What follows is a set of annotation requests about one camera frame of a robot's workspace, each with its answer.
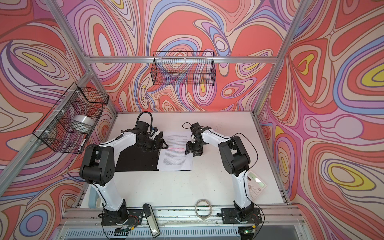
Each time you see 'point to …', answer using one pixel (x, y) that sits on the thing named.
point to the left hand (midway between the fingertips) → (163, 146)
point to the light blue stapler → (93, 195)
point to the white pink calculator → (256, 185)
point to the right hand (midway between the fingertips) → (190, 156)
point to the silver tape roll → (84, 119)
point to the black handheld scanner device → (152, 220)
